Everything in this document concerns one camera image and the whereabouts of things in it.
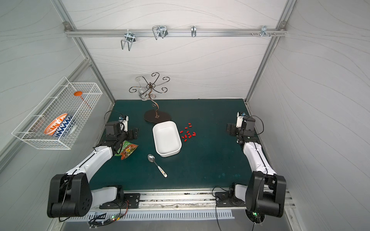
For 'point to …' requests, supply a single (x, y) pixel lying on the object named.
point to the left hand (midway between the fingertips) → (131, 128)
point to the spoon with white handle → (151, 159)
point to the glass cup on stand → (142, 94)
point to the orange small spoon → (79, 93)
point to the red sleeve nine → (186, 128)
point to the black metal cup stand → (153, 116)
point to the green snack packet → (126, 150)
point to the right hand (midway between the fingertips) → (236, 124)
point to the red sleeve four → (194, 134)
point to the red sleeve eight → (189, 123)
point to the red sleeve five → (185, 140)
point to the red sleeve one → (190, 136)
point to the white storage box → (167, 138)
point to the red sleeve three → (187, 132)
